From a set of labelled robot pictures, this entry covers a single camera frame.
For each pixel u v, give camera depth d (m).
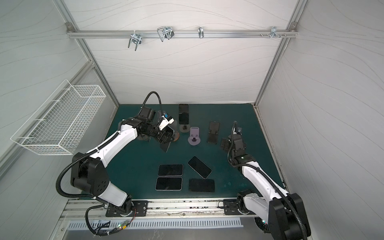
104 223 0.72
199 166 0.90
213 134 1.00
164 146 0.82
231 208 0.73
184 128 1.07
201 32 0.78
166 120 0.75
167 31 0.76
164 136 0.74
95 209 0.64
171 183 0.82
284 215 0.40
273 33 0.77
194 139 0.96
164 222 0.70
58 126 0.68
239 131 0.73
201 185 0.82
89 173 0.43
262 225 0.73
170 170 0.86
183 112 0.98
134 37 0.78
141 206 0.74
